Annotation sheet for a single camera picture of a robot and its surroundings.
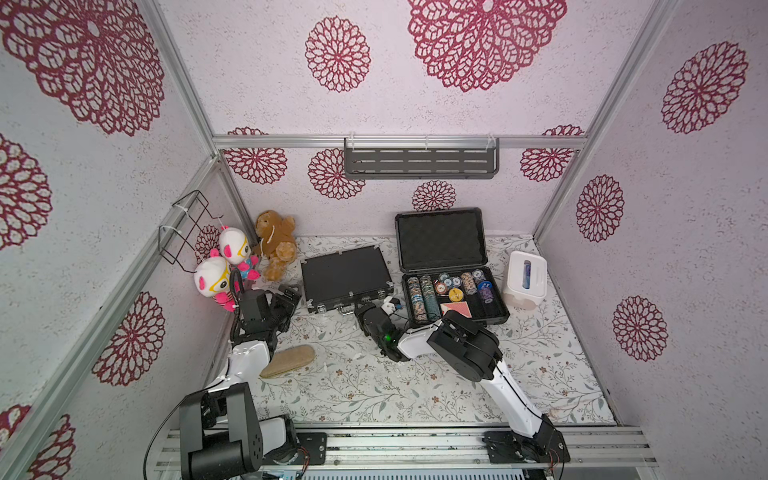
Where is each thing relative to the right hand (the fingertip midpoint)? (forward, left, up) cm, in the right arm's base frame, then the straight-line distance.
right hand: (349, 300), depth 97 cm
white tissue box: (+9, -59, +1) cm, 59 cm away
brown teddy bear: (+22, +29, +5) cm, 36 cm away
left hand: (-4, +14, +8) cm, 17 cm away
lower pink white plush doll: (-4, +36, +16) cm, 40 cm away
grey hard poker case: (+18, -31, +2) cm, 36 cm away
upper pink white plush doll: (+10, +35, +14) cm, 39 cm away
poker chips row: (+4, -25, -2) cm, 26 cm away
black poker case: (+7, +4, +1) cm, 8 cm away
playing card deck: (0, -36, -3) cm, 36 cm away
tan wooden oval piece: (-20, +16, -1) cm, 25 cm away
